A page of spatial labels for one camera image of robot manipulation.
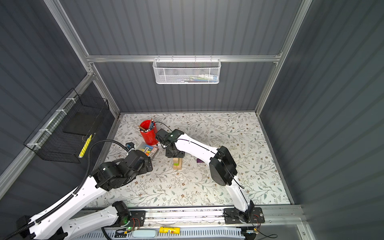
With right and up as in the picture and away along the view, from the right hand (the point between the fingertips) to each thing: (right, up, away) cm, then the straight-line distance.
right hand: (175, 156), depth 87 cm
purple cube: (+14, -4, +6) cm, 16 cm away
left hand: (-13, -1, -14) cm, 19 cm away
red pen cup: (-17, +16, +2) cm, 23 cm away
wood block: (+2, -2, -2) cm, 3 cm away
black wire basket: (-52, +13, -15) cm, 56 cm away
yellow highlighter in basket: (-39, +8, -18) cm, 44 cm away
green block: (0, -5, +3) cm, 6 cm away
